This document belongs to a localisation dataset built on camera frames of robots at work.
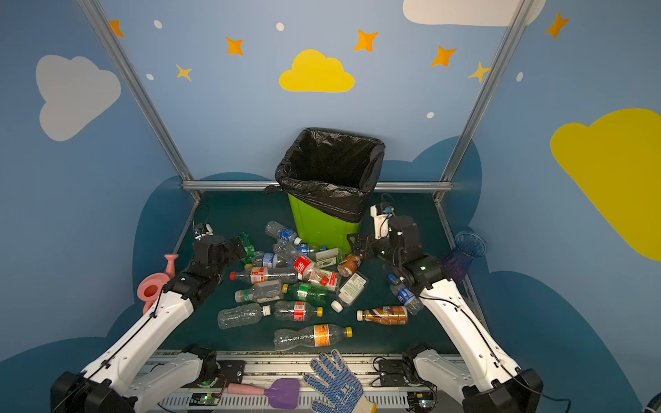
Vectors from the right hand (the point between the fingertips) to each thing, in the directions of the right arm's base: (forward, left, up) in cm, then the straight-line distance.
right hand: (362, 232), depth 74 cm
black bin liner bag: (+32, +12, -6) cm, 35 cm away
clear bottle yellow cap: (-16, +20, -22) cm, 34 cm away
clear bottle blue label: (+15, +31, -22) cm, 40 cm away
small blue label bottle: (-9, -16, -24) cm, 30 cm away
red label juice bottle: (-3, +18, -18) cm, 25 cm away
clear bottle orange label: (-23, +11, -22) cm, 34 cm away
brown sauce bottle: (0, +4, -22) cm, 22 cm away
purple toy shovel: (-38, +20, -26) cm, 50 cm away
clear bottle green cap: (-9, +34, -26) cm, 44 cm away
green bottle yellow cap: (-10, +18, -22) cm, 30 cm away
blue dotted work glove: (-33, +7, -27) cm, 43 cm away
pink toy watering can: (-13, +66, -16) cm, 69 cm away
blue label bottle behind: (+7, +20, -22) cm, 31 cm away
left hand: (-1, +42, -8) cm, 42 cm away
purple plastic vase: (+5, -36, -12) cm, 39 cm away
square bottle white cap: (-8, +3, -25) cm, 26 cm away
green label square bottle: (+5, +11, -24) cm, 27 cm away
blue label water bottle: (+2, +34, -22) cm, 41 cm away
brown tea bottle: (-16, -12, -22) cm, 30 cm away
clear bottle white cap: (-17, +39, -27) cm, 50 cm away
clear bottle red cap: (-4, +34, -23) cm, 41 cm away
